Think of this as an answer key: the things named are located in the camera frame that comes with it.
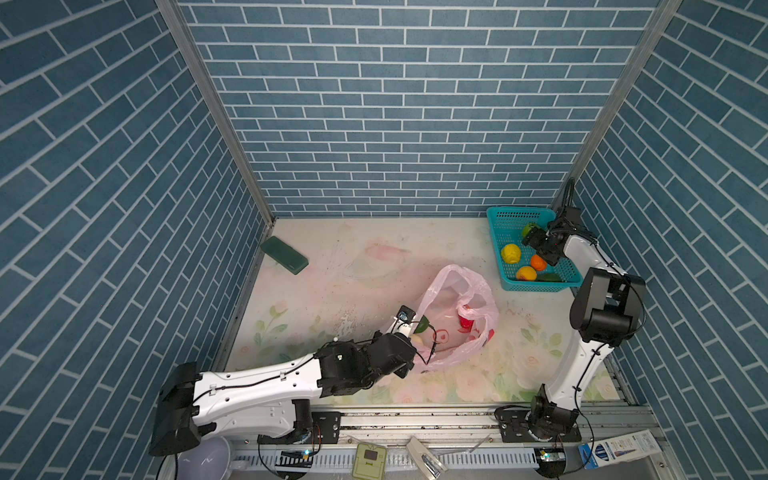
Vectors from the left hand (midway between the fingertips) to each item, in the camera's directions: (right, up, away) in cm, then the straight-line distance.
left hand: (413, 345), depth 72 cm
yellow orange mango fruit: (+39, +15, +27) cm, 50 cm away
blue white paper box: (+50, -24, -2) cm, 55 cm away
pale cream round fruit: (+1, -2, +11) cm, 11 cm away
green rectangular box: (-46, +21, +36) cm, 62 cm away
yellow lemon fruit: (+36, +22, +31) cm, 52 cm away
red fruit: (+17, 0, +18) cm, 25 cm away
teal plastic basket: (+39, +33, +44) cm, 67 cm away
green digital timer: (-10, -25, -4) cm, 28 cm away
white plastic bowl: (-48, -26, -3) cm, 55 cm away
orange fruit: (+44, +18, +28) cm, 55 cm away
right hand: (+41, +26, +27) cm, 56 cm away
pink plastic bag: (+11, +9, -6) cm, 15 cm away
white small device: (+3, -26, -5) cm, 27 cm away
